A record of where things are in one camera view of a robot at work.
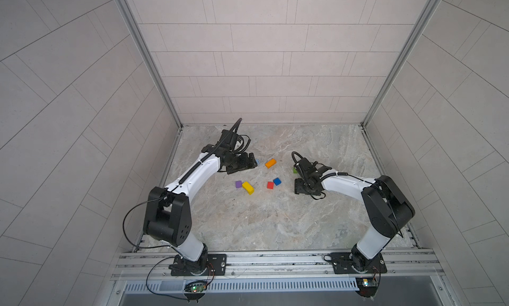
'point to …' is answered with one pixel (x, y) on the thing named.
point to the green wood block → (295, 171)
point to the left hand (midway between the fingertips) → (254, 162)
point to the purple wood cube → (238, 184)
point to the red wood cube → (270, 185)
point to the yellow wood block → (248, 187)
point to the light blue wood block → (258, 161)
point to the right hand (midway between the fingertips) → (299, 190)
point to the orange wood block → (270, 163)
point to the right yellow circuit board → (367, 286)
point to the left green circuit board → (195, 287)
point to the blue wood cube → (277, 181)
